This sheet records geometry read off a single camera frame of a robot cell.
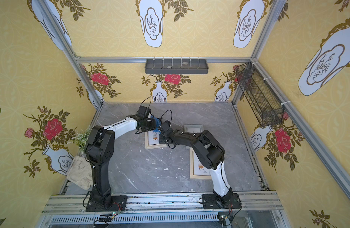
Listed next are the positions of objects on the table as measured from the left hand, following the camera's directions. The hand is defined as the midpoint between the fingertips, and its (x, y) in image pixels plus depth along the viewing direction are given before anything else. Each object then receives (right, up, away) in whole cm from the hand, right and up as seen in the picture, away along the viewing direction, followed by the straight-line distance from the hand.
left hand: (158, 126), depth 101 cm
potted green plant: (-39, -5, -23) cm, 45 cm away
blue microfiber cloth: (0, +2, 0) cm, 2 cm away
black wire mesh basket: (+69, +12, -14) cm, 71 cm away
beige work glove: (-43, -26, -17) cm, 53 cm away
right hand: (+3, -11, -3) cm, 11 cm away
